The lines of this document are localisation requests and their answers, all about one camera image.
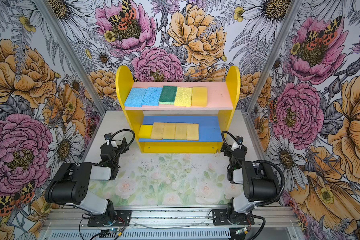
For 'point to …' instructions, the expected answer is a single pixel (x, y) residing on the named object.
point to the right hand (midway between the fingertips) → (231, 144)
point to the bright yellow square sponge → (145, 131)
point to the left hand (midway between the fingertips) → (118, 142)
